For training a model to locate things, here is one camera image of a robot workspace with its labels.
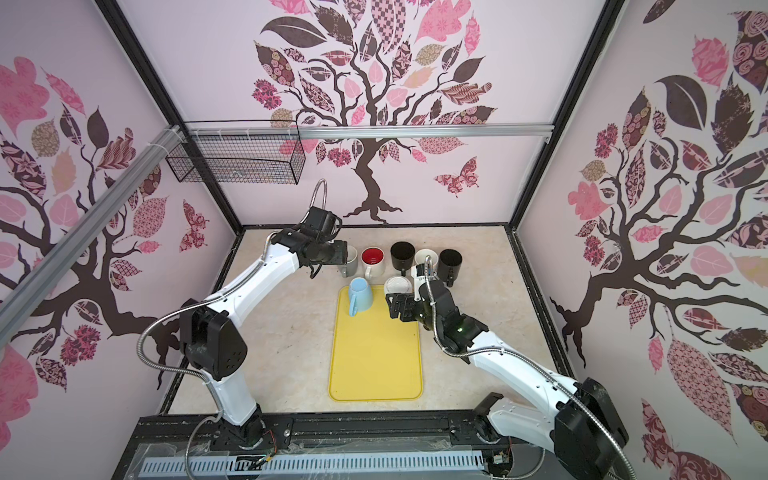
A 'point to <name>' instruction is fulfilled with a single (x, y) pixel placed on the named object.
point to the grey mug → (349, 268)
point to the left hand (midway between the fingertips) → (337, 256)
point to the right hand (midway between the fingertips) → (399, 292)
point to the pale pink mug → (420, 255)
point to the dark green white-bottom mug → (402, 256)
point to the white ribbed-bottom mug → (397, 284)
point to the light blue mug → (360, 296)
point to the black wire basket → (238, 152)
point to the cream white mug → (373, 258)
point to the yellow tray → (373, 356)
